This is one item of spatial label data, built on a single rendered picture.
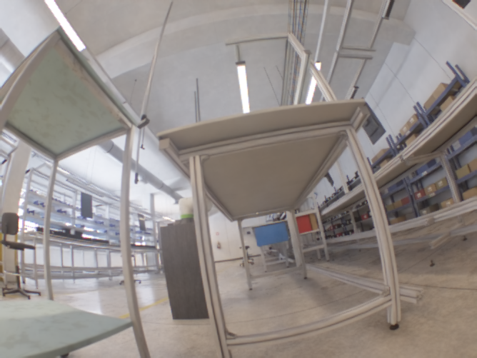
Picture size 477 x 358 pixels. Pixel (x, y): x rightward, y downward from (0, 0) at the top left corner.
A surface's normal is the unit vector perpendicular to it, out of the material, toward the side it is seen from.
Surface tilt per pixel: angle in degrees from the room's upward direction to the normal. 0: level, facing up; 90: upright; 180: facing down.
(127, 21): 180
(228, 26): 180
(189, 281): 90
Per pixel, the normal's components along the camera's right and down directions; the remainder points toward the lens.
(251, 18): 0.16, 0.92
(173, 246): -0.07, -0.35
